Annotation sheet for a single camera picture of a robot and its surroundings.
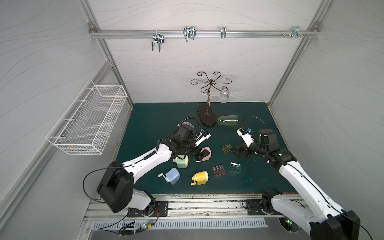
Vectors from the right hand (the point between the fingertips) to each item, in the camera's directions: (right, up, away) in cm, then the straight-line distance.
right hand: (237, 142), depth 79 cm
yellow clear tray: (-2, -6, +17) cm, 18 cm away
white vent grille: (-11, -37, -8) cm, 39 cm away
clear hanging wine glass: (-4, +29, +19) cm, 35 cm away
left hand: (-18, -2, +1) cm, 18 cm away
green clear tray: (+1, -17, +10) cm, 19 cm away
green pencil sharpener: (-30, -11, +4) cm, 32 cm away
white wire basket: (-74, +10, -10) cm, 75 cm away
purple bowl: (-26, +10, -9) cm, 29 cm away
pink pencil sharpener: (-16, -7, -3) cm, 18 cm away
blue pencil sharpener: (-34, -17, -2) cm, 38 cm away
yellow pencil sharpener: (-20, -18, -3) cm, 27 cm away
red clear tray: (-9, -18, +7) cm, 21 cm away
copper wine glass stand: (-14, +17, +34) cm, 40 cm away
